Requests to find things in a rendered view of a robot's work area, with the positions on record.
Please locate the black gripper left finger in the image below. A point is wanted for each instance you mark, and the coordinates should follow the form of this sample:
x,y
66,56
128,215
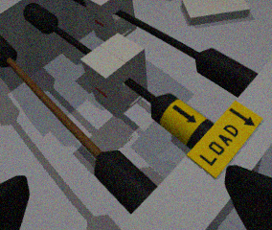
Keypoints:
x,y
14,195

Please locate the beige flat rectangular block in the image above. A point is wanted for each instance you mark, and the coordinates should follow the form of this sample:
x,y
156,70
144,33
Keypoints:
x,y
201,11

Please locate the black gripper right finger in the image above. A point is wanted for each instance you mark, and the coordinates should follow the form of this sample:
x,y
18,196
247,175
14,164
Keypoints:
x,y
251,194

